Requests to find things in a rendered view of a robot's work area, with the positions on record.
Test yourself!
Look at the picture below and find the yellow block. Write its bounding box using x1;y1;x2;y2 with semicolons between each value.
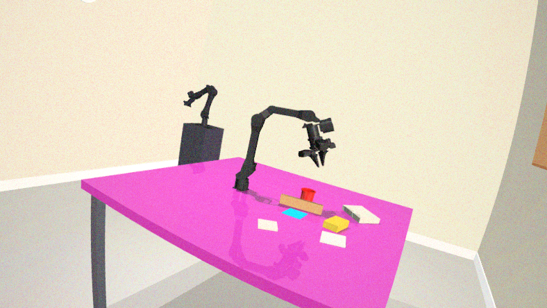
322;216;349;232

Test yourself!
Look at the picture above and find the tan rectangular bar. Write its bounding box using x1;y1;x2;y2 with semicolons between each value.
279;194;323;215

